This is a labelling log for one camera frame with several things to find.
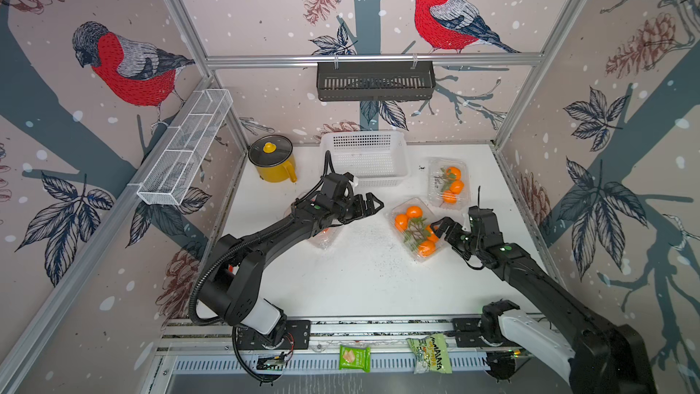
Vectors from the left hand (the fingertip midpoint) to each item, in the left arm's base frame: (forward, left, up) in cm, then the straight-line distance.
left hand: (379, 205), depth 83 cm
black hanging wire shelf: (+48, 0, +13) cm, 50 cm away
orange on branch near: (+11, -27, -13) cm, 32 cm away
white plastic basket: (+34, 0, -17) cm, 38 cm away
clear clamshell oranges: (-7, +17, -9) cm, 21 cm away
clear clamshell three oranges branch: (+18, -29, -14) cm, 37 cm away
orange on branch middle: (+15, -31, -12) cm, 36 cm away
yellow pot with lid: (+25, +40, -6) cm, 47 cm away
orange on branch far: (+22, -31, -12) cm, 40 cm away
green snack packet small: (-38, +7, -14) cm, 41 cm away
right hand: (-4, -20, -7) cm, 21 cm away
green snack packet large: (-37, -12, -14) cm, 41 cm away
